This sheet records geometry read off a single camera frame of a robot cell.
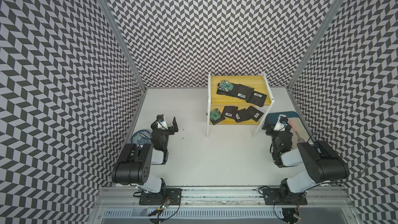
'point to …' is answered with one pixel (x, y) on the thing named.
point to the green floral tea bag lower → (216, 116)
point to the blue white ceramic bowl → (140, 137)
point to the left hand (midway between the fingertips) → (167, 118)
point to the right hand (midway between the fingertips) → (274, 120)
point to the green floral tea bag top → (225, 85)
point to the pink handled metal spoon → (299, 139)
